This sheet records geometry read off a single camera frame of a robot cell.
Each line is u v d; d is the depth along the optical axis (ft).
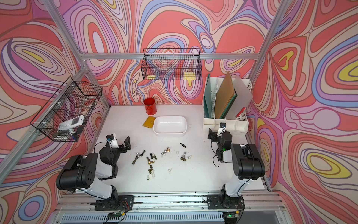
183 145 3.14
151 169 2.77
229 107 2.98
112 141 2.54
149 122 3.54
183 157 2.90
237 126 3.23
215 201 2.41
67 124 2.26
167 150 3.00
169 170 2.76
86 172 1.50
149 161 2.87
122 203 2.37
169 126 3.49
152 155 2.97
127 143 2.78
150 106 3.55
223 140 2.42
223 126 2.68
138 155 2.94
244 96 2.80
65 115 2.50
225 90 2.92
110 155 2.65
